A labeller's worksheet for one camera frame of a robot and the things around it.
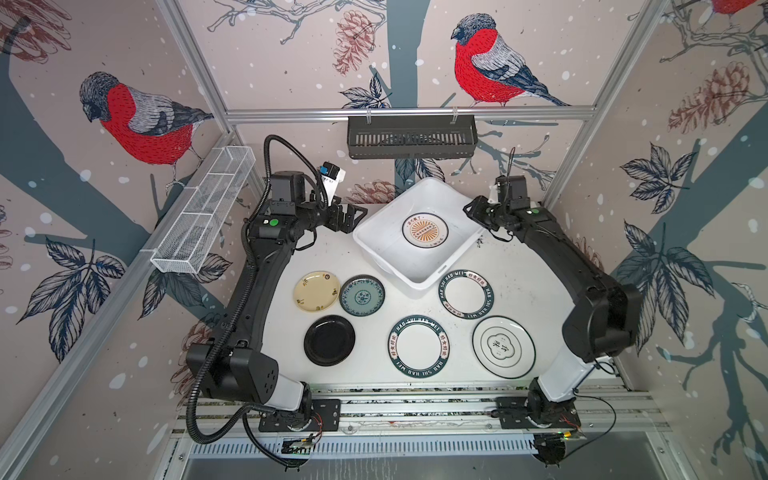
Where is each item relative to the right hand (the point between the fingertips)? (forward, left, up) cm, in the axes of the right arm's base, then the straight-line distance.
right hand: (467, 212), depth 87 cm
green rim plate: (-13, -2, -27) cm, 30 cm away
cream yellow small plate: (-15, +48, -22) cm, 54 cm away
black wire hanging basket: (+31, +17, +6) cm, 36 cm away
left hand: (-10, +32, +13) cm, 36 cm away
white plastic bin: (+3, +28, -13) cm, 31 cm away
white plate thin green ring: (-31, -10, -25) cm, 41 cm away
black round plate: (-32, +40, -22) cm, 56 cm away
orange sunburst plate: (+13, +11, -23) cm, 29 cm away
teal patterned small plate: (-16, +32, -22) cm, 43 cm away
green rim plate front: (-31, +14, -24) cm, 42 cm away
